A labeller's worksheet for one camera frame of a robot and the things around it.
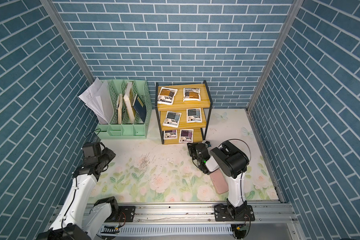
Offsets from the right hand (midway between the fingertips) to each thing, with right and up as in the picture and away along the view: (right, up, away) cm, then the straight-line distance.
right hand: (187, 144), depth 97 cm
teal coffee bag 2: (+4, +19, -3) cm, 20 cm away
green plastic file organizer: (-35, +8, +10) cm, 37 cm away
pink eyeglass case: (+19, -20, -11) cm, 30 cm away
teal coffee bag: (-9, +16, -6) cm, 20 cm away
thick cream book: (-37, +26, -3) cm, 46 cm away
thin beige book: (-43, +24, -3) cm, 49 cm away
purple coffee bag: (-12, +6, +5) cm, 14 cm away
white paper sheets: (-53, +29, -9) cm, 61 cm away
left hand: (-40, -1, -15) cm, 43 cm away
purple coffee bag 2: (-1, +5, +5) cm, 7 cm away
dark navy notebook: (-35, +25, +11) cm, 44 cm away
